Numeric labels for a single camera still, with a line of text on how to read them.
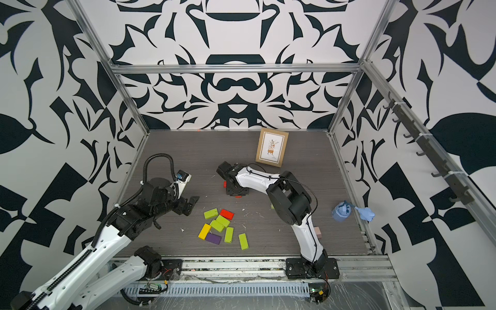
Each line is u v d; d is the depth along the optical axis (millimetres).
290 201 527
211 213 874
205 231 832
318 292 712
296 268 740
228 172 728
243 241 809
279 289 713
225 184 963
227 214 889
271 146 1019
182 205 661
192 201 674
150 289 727
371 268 764
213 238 823
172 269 738
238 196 951
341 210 814
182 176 649
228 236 816
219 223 851
